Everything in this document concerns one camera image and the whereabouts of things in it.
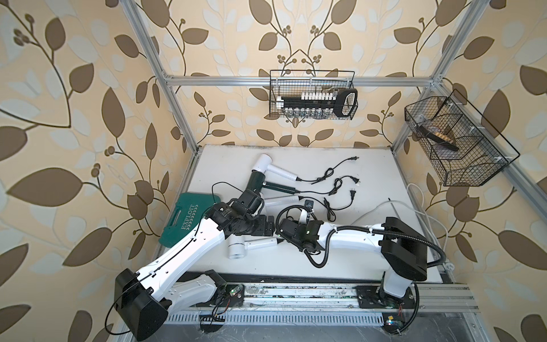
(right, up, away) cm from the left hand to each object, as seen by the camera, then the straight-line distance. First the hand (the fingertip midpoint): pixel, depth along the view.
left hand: (263, 226), depth 75 cm
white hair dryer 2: (-11, -10, +6) cm, 16 cm away
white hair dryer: (-3, +24, +33) cm, 41 cm away
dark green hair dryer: (-5, +13, +26) cm, 30 cm away
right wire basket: (+70, +26, -1) cm, 75 cm away
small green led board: (-10, -22, -2) cm, 24 cm away
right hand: (+14, -2, +12) cm, 18 cm away
